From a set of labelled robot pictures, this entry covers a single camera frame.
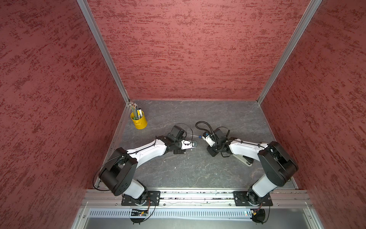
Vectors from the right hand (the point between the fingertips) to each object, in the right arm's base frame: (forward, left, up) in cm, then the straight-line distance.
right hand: (209, 151), depth 93 cm
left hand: (+1, +18, +7) cm, 19 cm away
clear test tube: (-4, +11, +20) cm, 23 cm away
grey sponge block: (+6, -39, -1) cm, 39 cm away
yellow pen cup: (+18, +48, +9) cm, 52 cm away
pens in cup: (+24, +50, +14) cm, 57 cm away
